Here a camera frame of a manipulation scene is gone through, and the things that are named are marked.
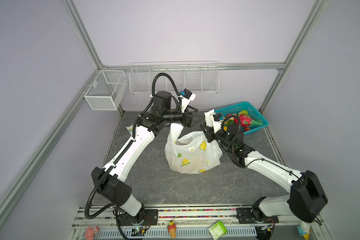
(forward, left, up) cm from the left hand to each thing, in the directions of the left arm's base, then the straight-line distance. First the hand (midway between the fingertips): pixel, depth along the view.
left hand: (201, 116), depth 66 cm
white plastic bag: (-8, +4, -19) cm, 21 cm away
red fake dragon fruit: (+20, -37, -31) cm, 52 cm away
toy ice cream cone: (-38, +16, -35) cm, 54 cm away
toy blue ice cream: (-42, -45, -35) cm, 71 cm away
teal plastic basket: (+34, -33, -31) cm, 56 cm away
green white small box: (-40, -5, -35) cm, 54 cm away
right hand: (+3, -2, -11) cm, 11 cm away
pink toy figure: (-37, +54, -35) cm, 74 cm away
